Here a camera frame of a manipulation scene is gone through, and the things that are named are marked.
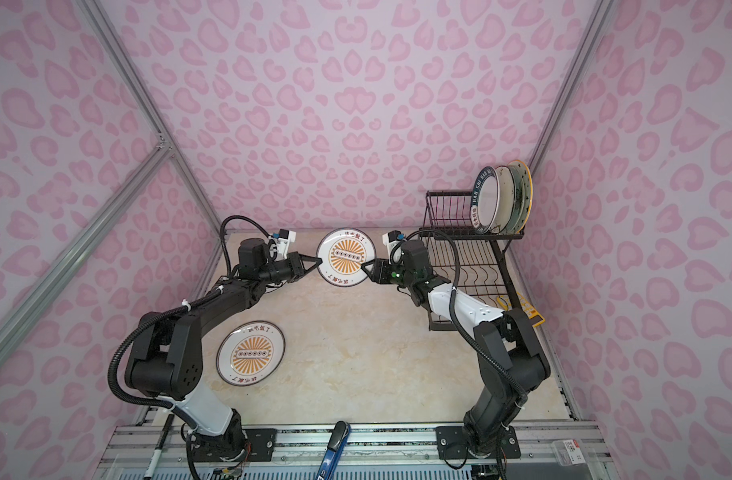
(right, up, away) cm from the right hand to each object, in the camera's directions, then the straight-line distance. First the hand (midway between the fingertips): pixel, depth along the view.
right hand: (368, 264), depth 85 cm
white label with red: (+49, -44, -15) cm, 67 cm away
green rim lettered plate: (+37, +20, +10) cm, 43 cm away
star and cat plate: (+41, +18, -5) cm, 46 cm away
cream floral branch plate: (+38, +18, -2) cm, 42 cm away
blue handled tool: (-7, -43, -16) cm, 47 cm away
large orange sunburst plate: (-35, -26, +3) cm, 44 cm away
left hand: (-13, +2, 0) cm, 13 cm away
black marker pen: (-51, -44, -12) cm, 68 cm away
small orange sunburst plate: (-7, +4, +2) cm, 9 cm away
